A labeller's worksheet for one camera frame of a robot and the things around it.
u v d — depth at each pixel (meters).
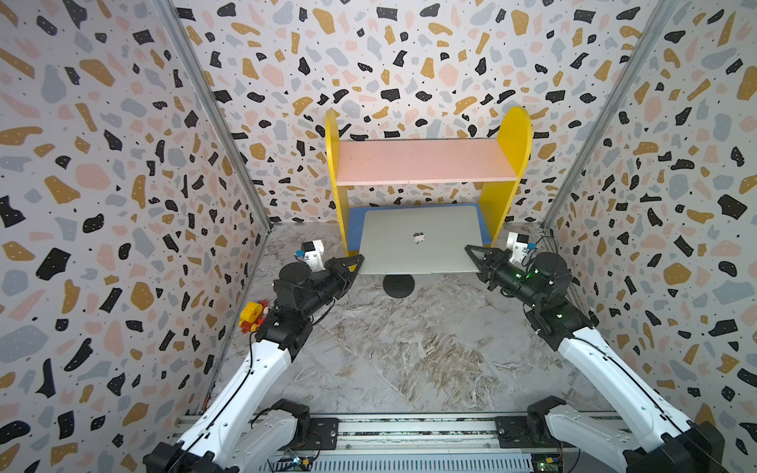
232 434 0.40
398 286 1.03
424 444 0.73
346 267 0.66
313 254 0.67
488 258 0.65
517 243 0.67
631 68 0.80
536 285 0.55
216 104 0.86
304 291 0.54
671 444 0.39
